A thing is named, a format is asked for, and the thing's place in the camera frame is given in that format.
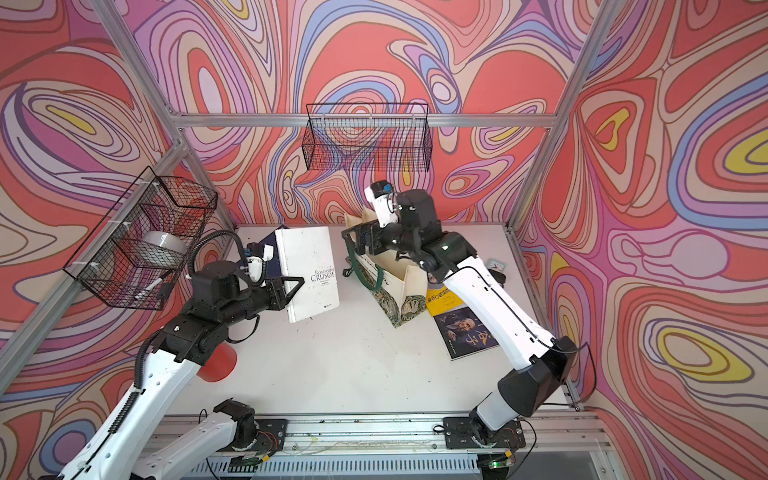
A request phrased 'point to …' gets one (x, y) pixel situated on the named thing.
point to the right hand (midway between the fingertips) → (357, 238)
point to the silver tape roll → (166, 240)
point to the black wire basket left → (138, 251)
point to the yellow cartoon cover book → (439, 299)
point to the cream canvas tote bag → (398, 287)
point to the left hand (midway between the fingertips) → (304, 281)
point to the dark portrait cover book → (462, 333)
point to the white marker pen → (143, 292)
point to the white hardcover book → (307, 254)
